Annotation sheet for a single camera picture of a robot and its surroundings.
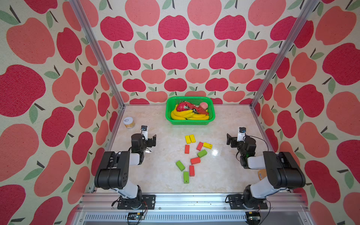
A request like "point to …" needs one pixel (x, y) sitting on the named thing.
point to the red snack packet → (185, 106)
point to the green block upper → (202, 153)
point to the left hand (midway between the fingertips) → (149, 135)
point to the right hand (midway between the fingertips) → (236, 136)
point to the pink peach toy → (204, 105)
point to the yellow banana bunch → (188, 114)
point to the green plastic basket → (171, 101)
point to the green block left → (180, 165)
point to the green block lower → (186, 177)
